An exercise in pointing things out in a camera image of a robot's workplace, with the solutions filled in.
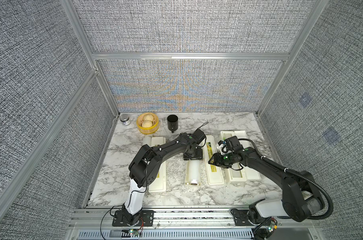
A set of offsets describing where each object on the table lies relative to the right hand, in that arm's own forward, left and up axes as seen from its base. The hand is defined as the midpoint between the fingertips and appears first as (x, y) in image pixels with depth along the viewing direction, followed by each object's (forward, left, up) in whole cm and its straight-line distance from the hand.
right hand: (211, 159), depth 85 cm
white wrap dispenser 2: (-7, 0, -6) cm, 9 cm away
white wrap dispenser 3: (-14, +28, 0) cm, 32 cm away
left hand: (+2, +6, -3) cm, 7 cm away
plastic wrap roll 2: (-9, +10, 0) cm, 13 cm away
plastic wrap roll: (+17, +40, -5) cm, 44 cm away
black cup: (+28, +23, -1) cm, 36 cm away
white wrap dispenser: (-8, -14, -1) cm, 16 cm away
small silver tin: (+35, +58, -4) cm, 68 cm away
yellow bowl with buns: (+29, +41, -3) cm, 50 cm away
